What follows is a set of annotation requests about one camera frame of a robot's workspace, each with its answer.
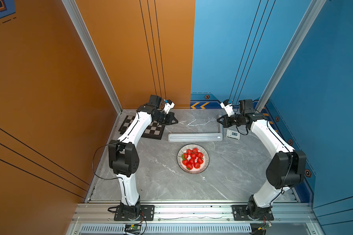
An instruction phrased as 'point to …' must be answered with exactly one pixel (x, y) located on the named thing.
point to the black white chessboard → (154, 130)
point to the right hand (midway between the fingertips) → (219, 119)
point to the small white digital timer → (233, 134)
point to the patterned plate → (201, 149)
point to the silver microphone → (221, 129)
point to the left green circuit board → (133, 228)
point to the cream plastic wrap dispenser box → (195, 137)
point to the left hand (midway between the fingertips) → (178, 119)
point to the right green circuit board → (264, 227)
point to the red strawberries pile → (192, 157)
